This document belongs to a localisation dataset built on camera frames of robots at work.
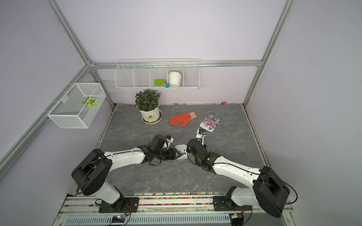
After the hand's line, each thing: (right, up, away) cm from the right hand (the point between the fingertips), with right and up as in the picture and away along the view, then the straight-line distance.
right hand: (190, 139), depth 84 cm
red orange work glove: (-5, +12, +25) cm, 28 cm away
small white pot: (-10, +40, +8) cm, 42 cm away
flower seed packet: (+16, +9, +24) cm, 31 cm away
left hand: (-8, -11, +1) cm, 13 cm away
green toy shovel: (-23, +39, +17) cm, 48 cm away
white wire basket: (-67, +19, -2) cm, 69 cm away
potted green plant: (-29, +24, +12) cm, 39 cm away
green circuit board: (-38, -39, -13) cm, 55 cm away
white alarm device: (-5, -6, +5) cm, 10 cm away
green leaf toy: (-58, +22, -3) cm, 62 cm away
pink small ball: (+31, +26, +40) cm, 57 cm away
